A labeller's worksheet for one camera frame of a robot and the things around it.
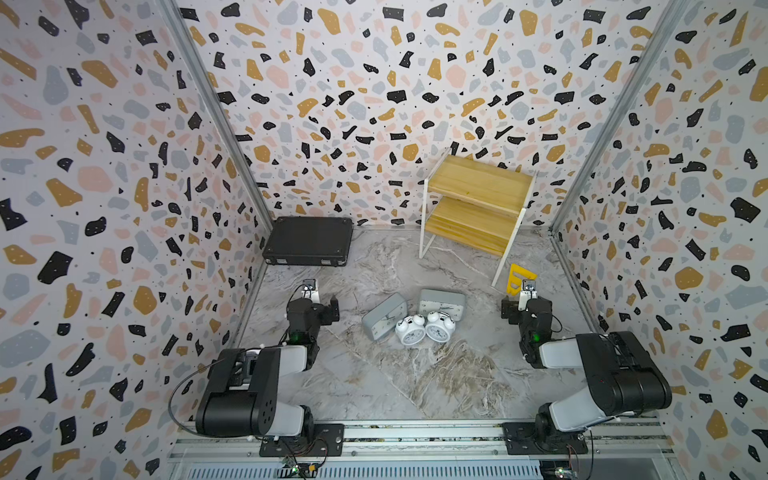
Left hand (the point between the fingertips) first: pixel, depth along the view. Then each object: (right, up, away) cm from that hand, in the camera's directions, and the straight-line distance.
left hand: (320, 296), depth 92 cm
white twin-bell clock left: (+28, -8, -7) cm, 30 cm away
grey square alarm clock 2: (+35, -1, -1) cm, 35 cm away
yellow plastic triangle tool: (+66, +4, +14) cm, 67 cm away
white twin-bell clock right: (+36, -8, -6) cm, 37 cm away
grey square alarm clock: (+19, -6, -6) cm, 21 cm away
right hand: (+65, 0, +2) cm, 65 cm away
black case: (-10, +18, +22) cm, 31 cm away
